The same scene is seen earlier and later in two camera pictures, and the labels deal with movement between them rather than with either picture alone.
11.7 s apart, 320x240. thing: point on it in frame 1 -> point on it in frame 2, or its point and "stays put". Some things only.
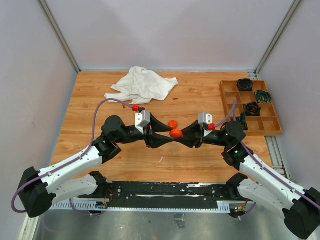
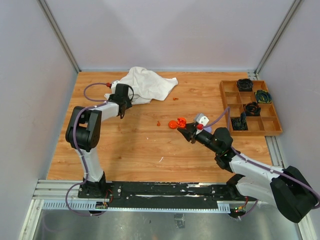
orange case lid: (176, 133) -> (181, 122)
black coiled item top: (244, 85) stays put
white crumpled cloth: (142, 86) stays put
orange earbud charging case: (173, 124) stays put
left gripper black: (153, 139) -> (129, 105)
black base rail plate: (168, 194) stays put
